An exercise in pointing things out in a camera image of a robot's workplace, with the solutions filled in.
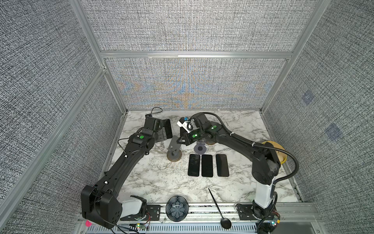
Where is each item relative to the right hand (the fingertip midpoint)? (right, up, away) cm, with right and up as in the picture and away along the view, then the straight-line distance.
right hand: (177, 138), depth 79 cm
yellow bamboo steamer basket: (+62, -12, +7) cm, 63 cm away
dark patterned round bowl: (0, -35, -5) cm, 36 cm away
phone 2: (+18, -18, +10) cm, 27 cm away
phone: (+10, -18, +11) cm, 23 cm away
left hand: (-10, +3, +2) cm, 11 cm away
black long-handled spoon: (+24, -40, -9) cm, 48 cm away
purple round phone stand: (+14, -9, +18) cm, 25 cm away
